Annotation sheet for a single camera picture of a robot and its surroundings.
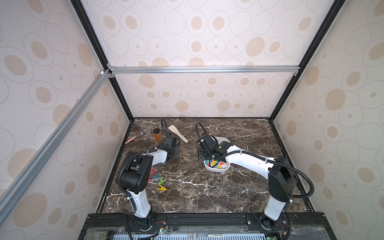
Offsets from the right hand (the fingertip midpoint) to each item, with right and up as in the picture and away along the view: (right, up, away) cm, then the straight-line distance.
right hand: (205, 152), depth 88 cm
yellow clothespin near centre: (-25, -20, -4) cm, 32 cm away
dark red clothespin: (-32, -12, +4) cm, 35 cm away
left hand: (-17, +2, +12) cm, 21 cm away
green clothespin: (-25, -17, -1) cm, 30 cm away
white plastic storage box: (+10, -9, +4) cm, 14 cm away
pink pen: (-53, +6, +18) cm, 56 cm away
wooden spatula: (-22, +14, +25) cm, 36 cm away
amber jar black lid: (-32, +10, +12) cm, 35 cm away
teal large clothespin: (-29, -15, +1) cm, 32 cm away
